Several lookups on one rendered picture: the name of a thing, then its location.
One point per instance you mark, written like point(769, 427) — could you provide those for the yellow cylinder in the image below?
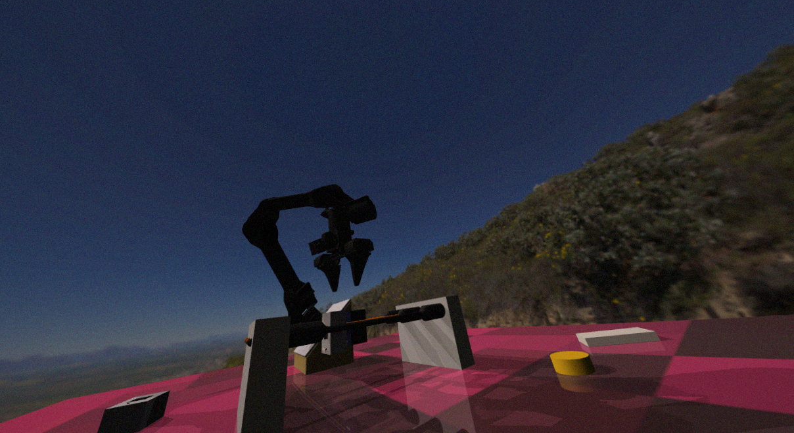
point(572, 363)

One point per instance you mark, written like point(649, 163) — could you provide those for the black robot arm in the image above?
point(261, 231)

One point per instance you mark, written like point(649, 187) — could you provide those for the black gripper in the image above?
point(356, 252)

